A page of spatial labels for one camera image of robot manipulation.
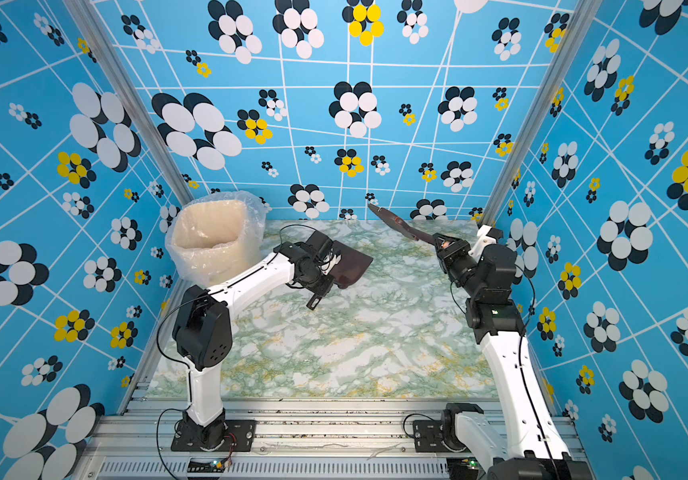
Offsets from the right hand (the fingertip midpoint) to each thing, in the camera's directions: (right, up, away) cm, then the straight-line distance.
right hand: (435, 237), depth 70 cm
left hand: (-27, -14, +21) cm, 37 cm away
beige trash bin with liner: (-66, +2, +28) cm, 72 cm away
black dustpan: (-20, -8, +25) cm, 33 cm away
